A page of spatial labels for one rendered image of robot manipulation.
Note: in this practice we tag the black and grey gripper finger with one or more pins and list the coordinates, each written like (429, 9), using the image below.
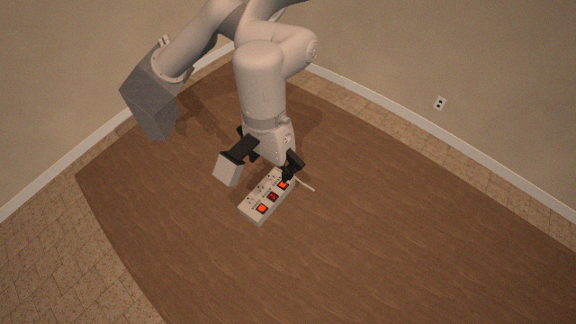
(295, 164)
(253, 156)

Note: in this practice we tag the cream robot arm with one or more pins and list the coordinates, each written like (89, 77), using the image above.
(266, 55)

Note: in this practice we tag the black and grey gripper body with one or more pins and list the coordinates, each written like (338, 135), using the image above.
(273, 143)

